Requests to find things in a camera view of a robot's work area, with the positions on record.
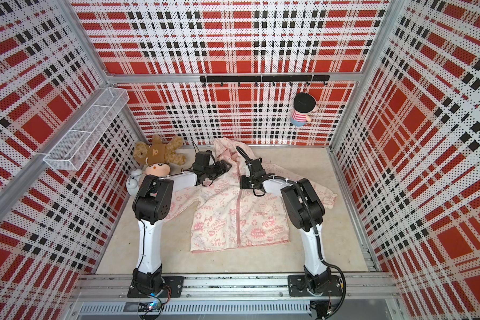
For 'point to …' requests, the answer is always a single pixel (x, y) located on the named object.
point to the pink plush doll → (158, 168)
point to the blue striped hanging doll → (304, 103)
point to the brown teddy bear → (159, 152)
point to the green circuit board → (153, 306)
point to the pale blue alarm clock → (132, 182)
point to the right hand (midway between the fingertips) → (243, 181)
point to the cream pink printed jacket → (224, 215)
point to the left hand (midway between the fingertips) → (231, 166)
